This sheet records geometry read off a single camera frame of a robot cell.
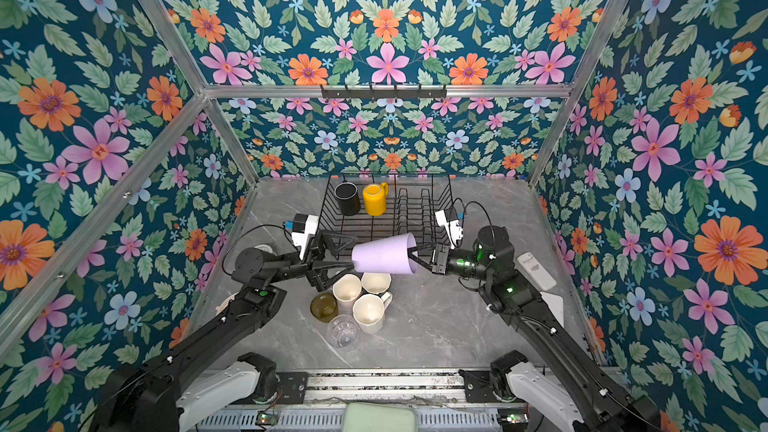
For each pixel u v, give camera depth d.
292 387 0.74
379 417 0.68
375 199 1.00
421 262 0.63
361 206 1.07
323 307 0.86
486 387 0.73
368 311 0.84
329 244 0.67
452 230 0.60
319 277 0.57
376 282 0.86
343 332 0.82
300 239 0.59
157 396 0.39
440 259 0.58
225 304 0.84
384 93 0.93
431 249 0.62
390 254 0.59
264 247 0.95
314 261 0.60
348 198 0.99
